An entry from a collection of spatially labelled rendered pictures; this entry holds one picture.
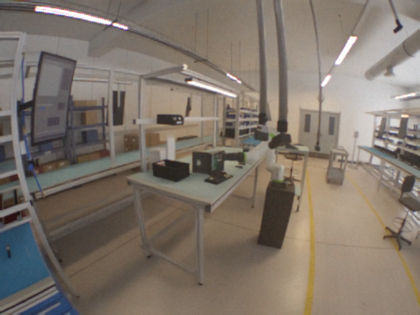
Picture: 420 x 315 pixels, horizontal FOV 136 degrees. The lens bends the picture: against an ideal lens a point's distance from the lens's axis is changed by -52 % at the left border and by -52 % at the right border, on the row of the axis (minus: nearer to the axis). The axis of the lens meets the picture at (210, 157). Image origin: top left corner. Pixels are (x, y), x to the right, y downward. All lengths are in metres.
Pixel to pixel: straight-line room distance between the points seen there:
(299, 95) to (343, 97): 1.98
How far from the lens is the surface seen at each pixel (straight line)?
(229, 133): 4.50
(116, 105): 2.88
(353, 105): 8.45
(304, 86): 8.15
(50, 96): 1.16
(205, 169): 1.67
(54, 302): 1.07
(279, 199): 2.00
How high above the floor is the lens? 1.54
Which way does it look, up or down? 13 degrees down
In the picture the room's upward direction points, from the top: 1 degrees clockwise
